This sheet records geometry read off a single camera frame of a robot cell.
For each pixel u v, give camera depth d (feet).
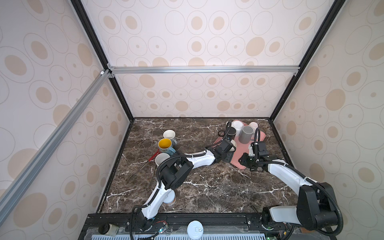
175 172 1.79
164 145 3.12
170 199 2.50
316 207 1.37
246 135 3.28
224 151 2.49
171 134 3.27
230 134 3.23
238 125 3.45
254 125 3.38
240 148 3.45
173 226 2.40
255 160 2.13
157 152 3.27
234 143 3.09
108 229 2.12
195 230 2.20
